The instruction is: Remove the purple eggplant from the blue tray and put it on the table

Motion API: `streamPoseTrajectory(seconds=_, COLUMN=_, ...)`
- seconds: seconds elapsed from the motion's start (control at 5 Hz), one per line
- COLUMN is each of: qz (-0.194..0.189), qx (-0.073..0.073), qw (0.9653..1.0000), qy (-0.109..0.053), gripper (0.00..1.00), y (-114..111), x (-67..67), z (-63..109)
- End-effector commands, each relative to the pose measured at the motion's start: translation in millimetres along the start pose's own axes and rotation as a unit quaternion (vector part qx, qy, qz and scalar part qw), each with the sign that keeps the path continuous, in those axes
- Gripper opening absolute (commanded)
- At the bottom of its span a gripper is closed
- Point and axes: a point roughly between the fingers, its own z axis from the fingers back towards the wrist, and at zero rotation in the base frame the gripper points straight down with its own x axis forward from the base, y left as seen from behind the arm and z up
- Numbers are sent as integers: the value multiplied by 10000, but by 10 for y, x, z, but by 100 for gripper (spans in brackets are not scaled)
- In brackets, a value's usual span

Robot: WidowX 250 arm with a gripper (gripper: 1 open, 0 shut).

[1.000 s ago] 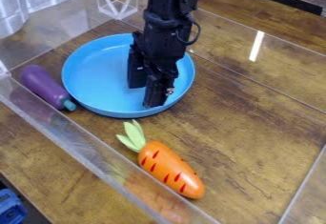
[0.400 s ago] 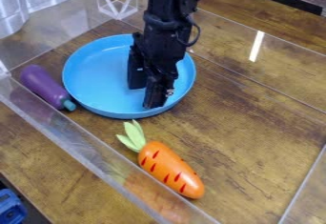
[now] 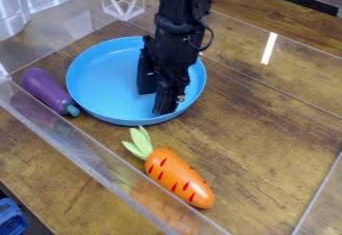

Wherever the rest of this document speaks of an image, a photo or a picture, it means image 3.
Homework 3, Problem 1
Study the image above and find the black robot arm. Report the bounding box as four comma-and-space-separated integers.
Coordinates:
137, 0, 214, 115

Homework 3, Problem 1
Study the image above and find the clear acrylic enclosure wall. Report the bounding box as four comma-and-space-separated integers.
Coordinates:
0, 0, 342, 235

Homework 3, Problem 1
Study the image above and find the blue object at corner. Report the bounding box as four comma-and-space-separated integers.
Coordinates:
0, 198, 28, 235

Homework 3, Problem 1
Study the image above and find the orange toy carrot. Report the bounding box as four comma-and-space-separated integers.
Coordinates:
122, 126, 215, 209

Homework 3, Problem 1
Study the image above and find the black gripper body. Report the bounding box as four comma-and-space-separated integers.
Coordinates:
139, 14, 206, 88

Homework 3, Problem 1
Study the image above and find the blue round tray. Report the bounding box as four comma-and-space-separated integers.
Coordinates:
66, 36, 207, 126

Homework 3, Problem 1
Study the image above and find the purple toy eggplant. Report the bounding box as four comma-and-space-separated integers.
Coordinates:
22, 68, 81, 117

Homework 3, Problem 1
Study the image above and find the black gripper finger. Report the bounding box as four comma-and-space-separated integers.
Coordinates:
137, 57, 157, 95
153, 77, 186, 115

